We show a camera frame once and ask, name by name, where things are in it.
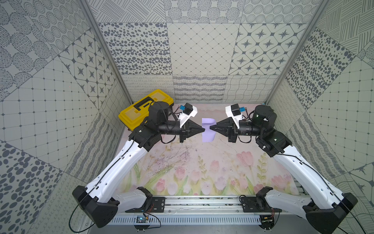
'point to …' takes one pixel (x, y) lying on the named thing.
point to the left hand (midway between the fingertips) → (203, 125)
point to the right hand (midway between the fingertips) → (210, 127)
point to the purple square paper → (208, 134)
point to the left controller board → (141, 219)
